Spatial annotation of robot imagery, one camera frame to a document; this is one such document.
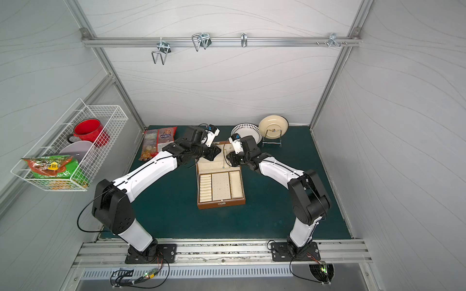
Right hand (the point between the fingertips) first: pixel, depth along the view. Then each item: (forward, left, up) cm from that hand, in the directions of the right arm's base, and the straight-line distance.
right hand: (228, 154), depth 90 cm
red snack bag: (+14, +47, -8) cm, 50 cm away
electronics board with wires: (-51, +37, -13) cm, 65 cm away
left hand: (-3, +3, +7) cm, 8 cm away
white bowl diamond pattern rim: (+30, -8, -13) cm, 34 cm away
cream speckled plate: (+20, -24, 0) cm, 31 cm away
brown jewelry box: (-13, +4, -8) cm, 16 cm away
